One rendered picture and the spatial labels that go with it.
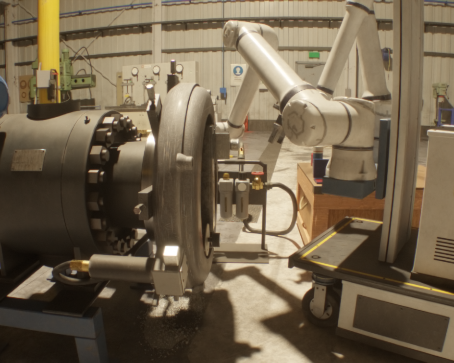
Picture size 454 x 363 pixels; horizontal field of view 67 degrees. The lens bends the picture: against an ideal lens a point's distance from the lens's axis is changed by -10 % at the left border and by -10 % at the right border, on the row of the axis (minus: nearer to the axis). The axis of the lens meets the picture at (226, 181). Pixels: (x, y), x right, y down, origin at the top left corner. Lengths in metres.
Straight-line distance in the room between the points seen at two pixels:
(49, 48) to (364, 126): 4.20
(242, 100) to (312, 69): 10.16
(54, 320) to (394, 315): 1.16
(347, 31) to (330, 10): 10.58
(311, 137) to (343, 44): 0.75
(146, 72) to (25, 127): 7.09
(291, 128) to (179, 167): 0.40
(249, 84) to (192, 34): 10.82
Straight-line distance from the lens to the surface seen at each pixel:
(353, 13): 1.89
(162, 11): 13.09
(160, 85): 8.27
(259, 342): 1.56
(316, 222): 2.15
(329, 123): 1.23
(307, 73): 12.01
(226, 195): 2.23
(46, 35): 5.01
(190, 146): 1.10
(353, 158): 1.35
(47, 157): 1.34
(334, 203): 2.13
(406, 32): 1.46
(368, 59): 1.99
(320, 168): 2.28
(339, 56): 1.85
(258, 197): 2.30
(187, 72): 7.99
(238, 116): 1.97
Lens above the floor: 0.91
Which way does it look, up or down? 12 degrees down
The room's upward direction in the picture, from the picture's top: straight up
